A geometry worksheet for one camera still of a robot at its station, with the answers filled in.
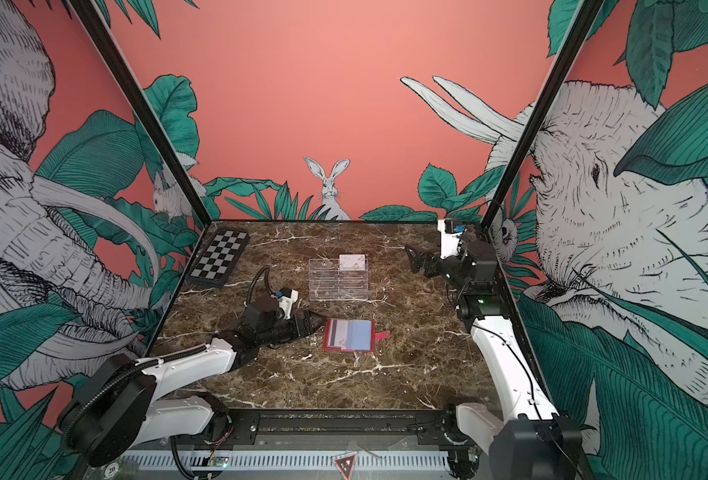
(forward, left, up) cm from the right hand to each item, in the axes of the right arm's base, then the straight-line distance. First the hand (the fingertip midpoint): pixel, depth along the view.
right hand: (420, 238), depth 75 cm
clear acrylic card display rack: (+6, +28, -31) cm, 42 cm away
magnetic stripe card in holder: (-13, +23, -30) cm, 40 cm away
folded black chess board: (+12, +68, -26) cm, 74 cm away
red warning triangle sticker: (-46, +18, -29) cm, 57 cm away
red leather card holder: (-13, +19, -30) cm, 38 cm away
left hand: (-13, +26, -21) cm, 36 cm away
